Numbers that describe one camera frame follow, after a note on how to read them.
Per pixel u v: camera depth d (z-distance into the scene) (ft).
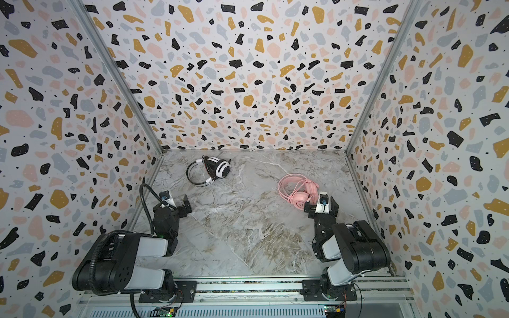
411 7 2.33
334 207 2.64
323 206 2.44
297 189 3.17
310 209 2.62
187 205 2.74
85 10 2.30
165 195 2.49
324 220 2.26
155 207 2.66
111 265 1.44
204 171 3.68
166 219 2.26
